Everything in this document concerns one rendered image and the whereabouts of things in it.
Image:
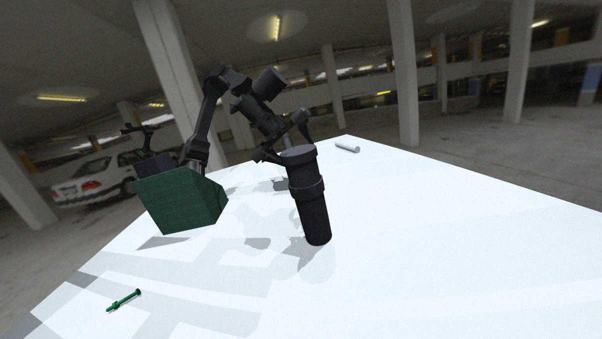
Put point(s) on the green bolt with nut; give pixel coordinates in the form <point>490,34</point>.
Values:
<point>116,304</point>

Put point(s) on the white cylinder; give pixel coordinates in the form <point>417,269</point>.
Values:
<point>347,146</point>

